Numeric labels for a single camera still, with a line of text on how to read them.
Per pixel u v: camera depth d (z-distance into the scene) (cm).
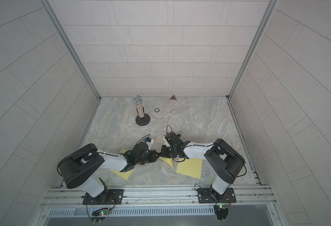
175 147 68
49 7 72
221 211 69
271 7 71
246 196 72
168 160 81
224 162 45
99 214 65
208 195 63
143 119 101
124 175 79
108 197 68
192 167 81
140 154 69
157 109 108
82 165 45
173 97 116
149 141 81
